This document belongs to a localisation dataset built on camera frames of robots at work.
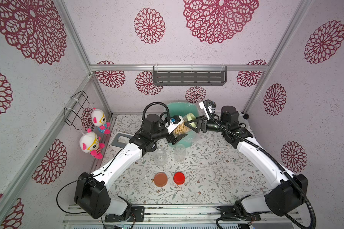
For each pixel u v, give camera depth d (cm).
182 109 95
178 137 66
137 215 73
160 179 86
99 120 93
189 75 95
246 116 91
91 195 40
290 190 40
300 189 38
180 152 98
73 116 76
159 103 54
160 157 96
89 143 79
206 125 61
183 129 67
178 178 85
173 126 62
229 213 73
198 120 61
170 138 65
